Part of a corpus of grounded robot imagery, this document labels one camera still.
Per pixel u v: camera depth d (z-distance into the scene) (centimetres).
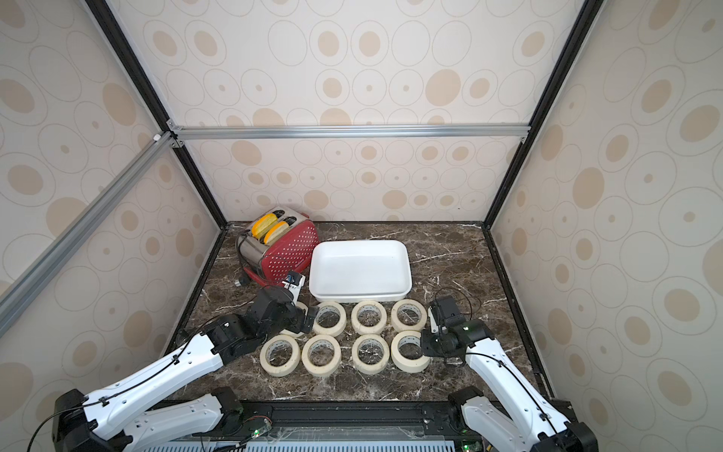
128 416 42
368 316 93
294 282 66
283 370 80
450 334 58
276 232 89
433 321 67
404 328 88
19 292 51
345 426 73
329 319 92
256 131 92
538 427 41
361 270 106
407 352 85
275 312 56
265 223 92
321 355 85
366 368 81
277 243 90
